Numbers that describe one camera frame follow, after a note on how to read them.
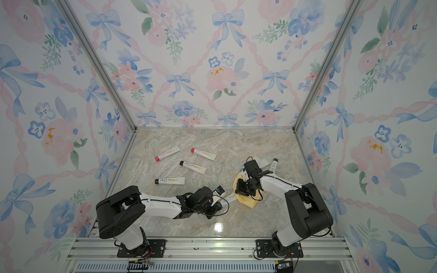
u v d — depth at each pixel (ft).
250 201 2.79
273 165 3.23
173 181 3.07
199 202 2.22
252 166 2.44
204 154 3.49
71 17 2.33
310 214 1.46
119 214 1.52
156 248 2.42
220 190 2.51
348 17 2.33
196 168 3.28
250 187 2.51
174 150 3.50
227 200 2.82
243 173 2.87
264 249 2.40
